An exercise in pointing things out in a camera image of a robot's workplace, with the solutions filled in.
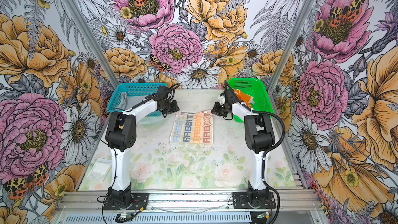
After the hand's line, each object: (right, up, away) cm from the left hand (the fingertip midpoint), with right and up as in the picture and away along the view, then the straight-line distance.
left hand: (177, 112), depth 102 cm
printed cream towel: (+10, -10, -3) cm, 14 cm away
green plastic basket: (+57, +17, +20) cm, 62 cm away
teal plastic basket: (-34, +16, +13) cm, 40 cm away
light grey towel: (-36, +7, +9) cm, 37 cm away
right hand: (+22, -1, -2) cm, 22 cm away
